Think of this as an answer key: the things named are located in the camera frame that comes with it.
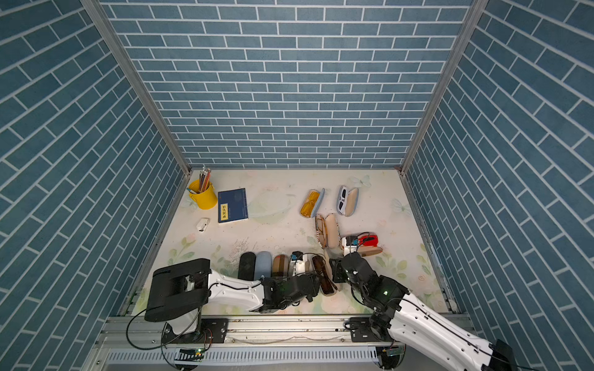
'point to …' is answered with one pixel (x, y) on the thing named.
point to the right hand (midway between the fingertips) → (333, 262)
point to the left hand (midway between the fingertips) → (327, 285)
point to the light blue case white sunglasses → (351, 202)
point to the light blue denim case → (263, 264)
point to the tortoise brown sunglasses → (328, 287)
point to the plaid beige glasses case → (281, 266)
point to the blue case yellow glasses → (322, 193)
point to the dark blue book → (232, 205)
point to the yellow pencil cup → (204, 193)
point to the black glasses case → (247, 266)
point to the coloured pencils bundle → (204, 179)
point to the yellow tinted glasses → (309, 204)
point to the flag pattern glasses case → (327, 231)
